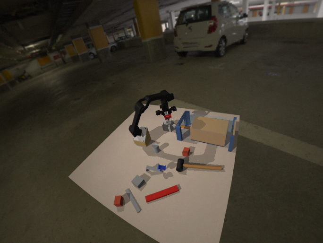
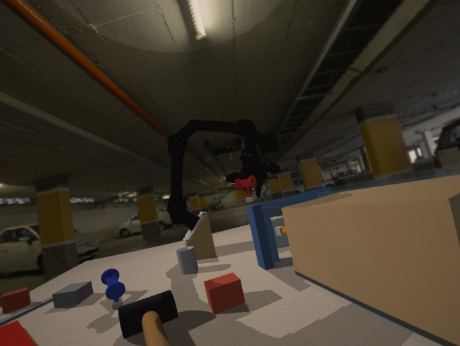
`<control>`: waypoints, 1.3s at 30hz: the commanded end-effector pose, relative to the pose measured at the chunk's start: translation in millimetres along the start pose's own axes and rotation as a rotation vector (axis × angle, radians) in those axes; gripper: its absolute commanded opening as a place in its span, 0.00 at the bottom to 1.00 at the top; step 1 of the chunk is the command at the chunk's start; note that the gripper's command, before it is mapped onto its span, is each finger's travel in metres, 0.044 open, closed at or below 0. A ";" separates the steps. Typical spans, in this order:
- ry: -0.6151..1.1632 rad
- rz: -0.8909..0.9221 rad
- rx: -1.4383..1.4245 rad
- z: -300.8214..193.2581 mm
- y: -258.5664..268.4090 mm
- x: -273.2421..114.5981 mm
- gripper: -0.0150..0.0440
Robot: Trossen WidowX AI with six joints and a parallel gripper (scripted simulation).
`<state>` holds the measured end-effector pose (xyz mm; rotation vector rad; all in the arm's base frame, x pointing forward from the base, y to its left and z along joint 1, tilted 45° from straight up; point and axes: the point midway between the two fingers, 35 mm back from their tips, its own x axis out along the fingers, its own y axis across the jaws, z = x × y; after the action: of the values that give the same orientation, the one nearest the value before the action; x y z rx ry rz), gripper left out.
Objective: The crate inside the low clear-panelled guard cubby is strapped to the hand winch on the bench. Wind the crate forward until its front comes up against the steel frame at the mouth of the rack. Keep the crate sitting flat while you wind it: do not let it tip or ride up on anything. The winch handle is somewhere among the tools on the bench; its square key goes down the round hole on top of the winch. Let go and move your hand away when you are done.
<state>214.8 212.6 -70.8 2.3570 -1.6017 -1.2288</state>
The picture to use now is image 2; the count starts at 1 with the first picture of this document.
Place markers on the grey cylinder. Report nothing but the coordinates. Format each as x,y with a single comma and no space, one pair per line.
187,260

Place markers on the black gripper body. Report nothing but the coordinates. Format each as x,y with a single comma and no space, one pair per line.
250,161

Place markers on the grey flat bar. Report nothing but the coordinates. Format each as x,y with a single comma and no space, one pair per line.
26,310

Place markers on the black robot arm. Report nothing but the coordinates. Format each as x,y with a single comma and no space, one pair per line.
177,143

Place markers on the black mallet with brown handle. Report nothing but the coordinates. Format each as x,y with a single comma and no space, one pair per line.
148,315

